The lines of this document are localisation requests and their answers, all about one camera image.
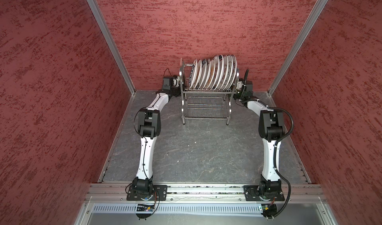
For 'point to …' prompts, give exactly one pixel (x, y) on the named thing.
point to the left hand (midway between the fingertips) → (188, 90)
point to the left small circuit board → (145, 208)
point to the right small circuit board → (269, 210)
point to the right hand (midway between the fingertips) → (223, 90)
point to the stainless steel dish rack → (204, 103)
